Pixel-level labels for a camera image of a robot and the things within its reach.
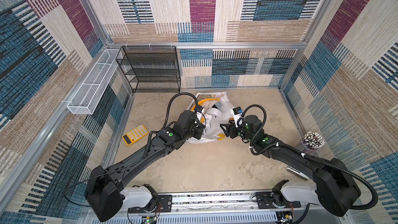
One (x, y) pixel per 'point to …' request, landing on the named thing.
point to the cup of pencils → (312, 141)
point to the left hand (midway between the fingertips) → (202, 124)
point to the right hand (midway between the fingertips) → (226, 124)
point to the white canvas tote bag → (217, 106)
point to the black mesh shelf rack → (151, 68)
